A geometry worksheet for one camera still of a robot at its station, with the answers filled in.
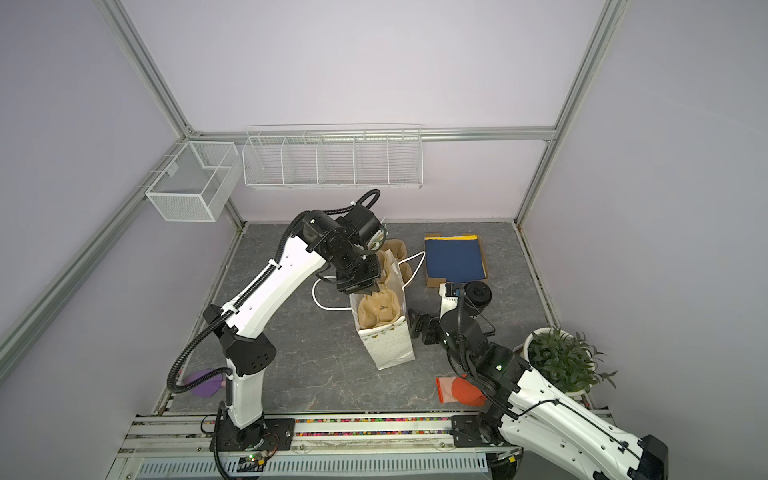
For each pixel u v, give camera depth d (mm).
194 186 957
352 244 530
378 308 724
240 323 462
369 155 993
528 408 481
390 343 718
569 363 679
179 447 735
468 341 517
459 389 801
